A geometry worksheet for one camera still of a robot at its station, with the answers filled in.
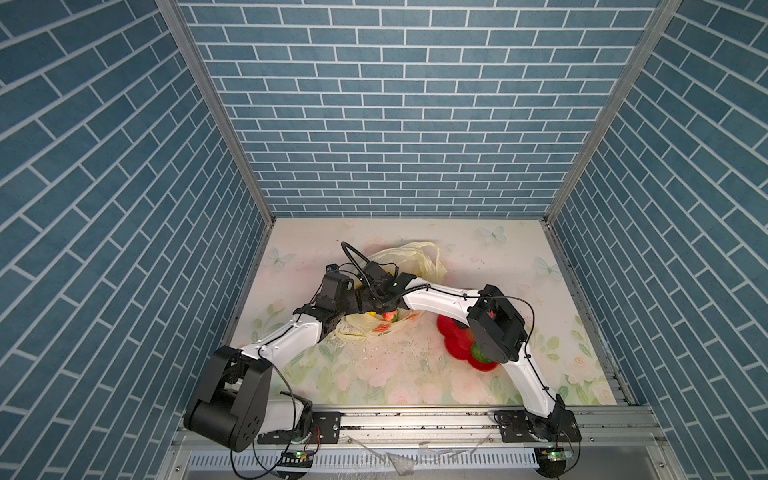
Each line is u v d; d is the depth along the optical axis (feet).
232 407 1.36
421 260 3.10
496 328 1.78
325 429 2.44
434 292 2.06
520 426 2.42
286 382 1.42
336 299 2.26
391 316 2.92
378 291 2.36
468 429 2.48
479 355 2.37
